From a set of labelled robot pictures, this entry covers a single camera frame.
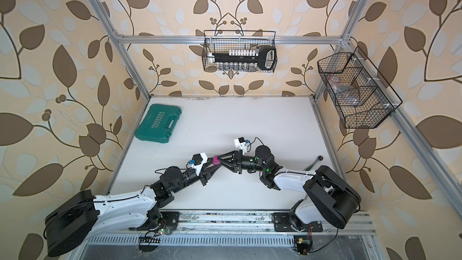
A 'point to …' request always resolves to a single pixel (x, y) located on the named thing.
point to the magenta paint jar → (215, 160)
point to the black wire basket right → (363, 97)
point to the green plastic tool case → (158, 123)
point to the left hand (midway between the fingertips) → (216, 159)
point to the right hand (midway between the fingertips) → (218, 161)
